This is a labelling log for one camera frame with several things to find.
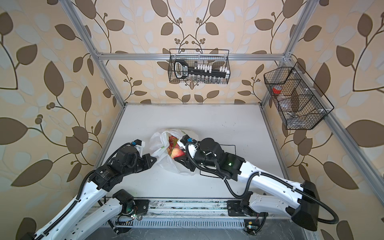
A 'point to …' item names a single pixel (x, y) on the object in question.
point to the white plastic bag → (159, 144)
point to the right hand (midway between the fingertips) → (177, 156)
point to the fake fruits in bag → (173, 148)
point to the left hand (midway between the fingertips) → (158, 158)
